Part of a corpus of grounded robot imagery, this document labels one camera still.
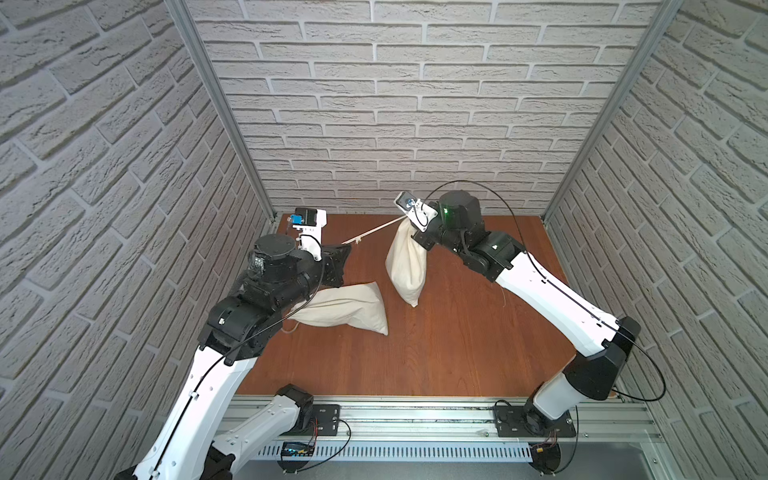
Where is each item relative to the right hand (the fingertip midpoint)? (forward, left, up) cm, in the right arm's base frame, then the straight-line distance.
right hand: (408, 212), depth 70 cm
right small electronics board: (-47, -30, -39) cm, 69 cm away
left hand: (-11, +14, +5) cm, 19 cm away
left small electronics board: (-43, +31, -39) cm, 66 cm away
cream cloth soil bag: (-10, +15, -27) cm, 32 cm away
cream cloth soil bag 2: (-4, +1, -14) cm, 15 cm away
